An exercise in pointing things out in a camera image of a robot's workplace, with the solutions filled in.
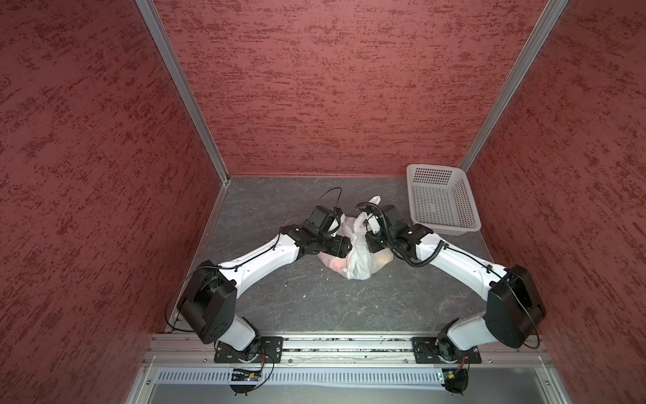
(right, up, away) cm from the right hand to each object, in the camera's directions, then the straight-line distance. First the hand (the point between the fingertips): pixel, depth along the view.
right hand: (370, 241), depth 87 cm
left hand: (-11, -2, -4) cm, 11 cm away
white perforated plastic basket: (+38, +16, +27) cm, 49 cm away
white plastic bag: (-3, -7, -3) cm, 8 cm away
